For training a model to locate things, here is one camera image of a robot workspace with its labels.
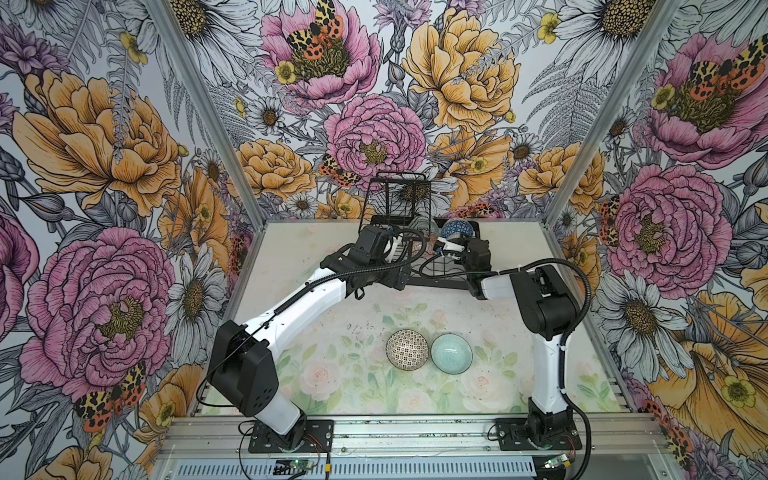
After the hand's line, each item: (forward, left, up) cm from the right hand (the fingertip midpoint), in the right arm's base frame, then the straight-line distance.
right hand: (468, 236), depth 104 cm
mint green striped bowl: (-37, +10, -9) cm, 39 cm away
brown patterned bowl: (-35, +23, -9) cm, 43 cm away
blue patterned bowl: (+10, +1, -6) cm, 12 cm away
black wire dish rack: (+21, +22, -2) cm, 30 cm away
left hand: (-22, +27, +9) cm, 35 cm away
